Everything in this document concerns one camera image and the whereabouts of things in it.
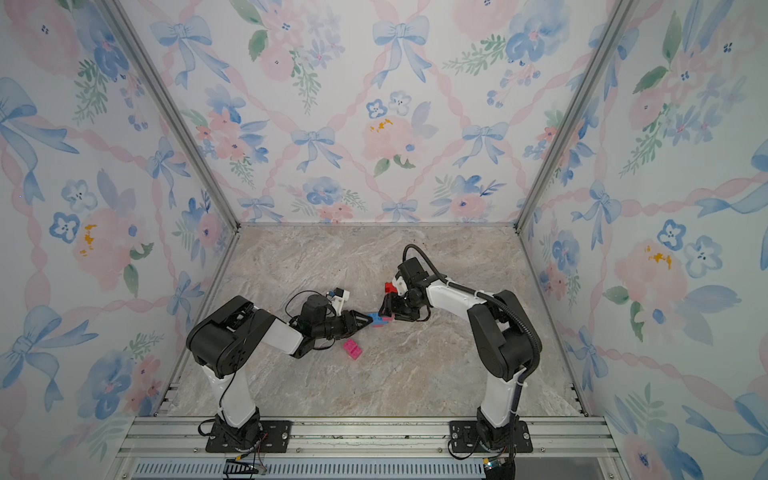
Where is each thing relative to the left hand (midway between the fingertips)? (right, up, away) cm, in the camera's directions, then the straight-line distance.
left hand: (372, 321), depth 91 cm
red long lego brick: (+5, +9, +8) cm, 13 cm away
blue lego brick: (+1, 0, 0) cm, 1 cm away
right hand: (+5, +2, +1) cm, 5 cm away
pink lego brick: (+4, +2, -6) cm, 8 cm away
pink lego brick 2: (-6, -6, -5) cm, 10 cm away
